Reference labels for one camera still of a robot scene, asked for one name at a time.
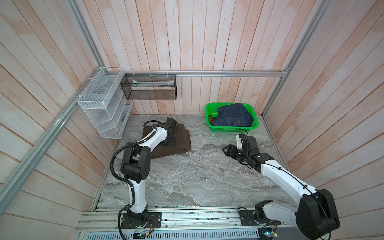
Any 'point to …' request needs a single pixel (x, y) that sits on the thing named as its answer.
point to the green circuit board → (266, 233)
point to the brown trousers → (183, 142)
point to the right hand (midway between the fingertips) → (226, 149)
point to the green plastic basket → (212, 110)
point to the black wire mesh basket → (149, 86)
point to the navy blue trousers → (233, 115)
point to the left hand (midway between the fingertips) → (165, 145)
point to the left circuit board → (139, 234)
